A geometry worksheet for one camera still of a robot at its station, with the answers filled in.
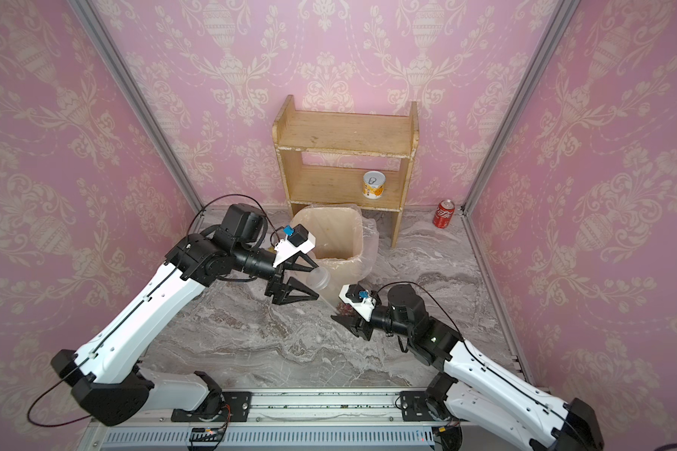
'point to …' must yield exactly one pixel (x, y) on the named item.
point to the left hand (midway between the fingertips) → (316, 282)
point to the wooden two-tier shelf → (347, 160)
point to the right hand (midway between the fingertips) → (341, 305)
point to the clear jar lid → (318, 278)
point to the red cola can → (444, 213)
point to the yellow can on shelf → (373, 182)
